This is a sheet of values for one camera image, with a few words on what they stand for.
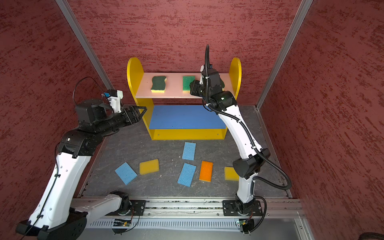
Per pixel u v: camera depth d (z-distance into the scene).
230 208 0.74
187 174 0.85
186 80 0.75
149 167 0.87
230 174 0.83
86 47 0.85
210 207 0.76
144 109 0.60
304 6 0.71
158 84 0.71
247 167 0.44
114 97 0.53
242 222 0.71
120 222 0.73
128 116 0.52
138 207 0.75
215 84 0.52
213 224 0.77
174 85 0.73
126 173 0.85
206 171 0.86
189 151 0.95
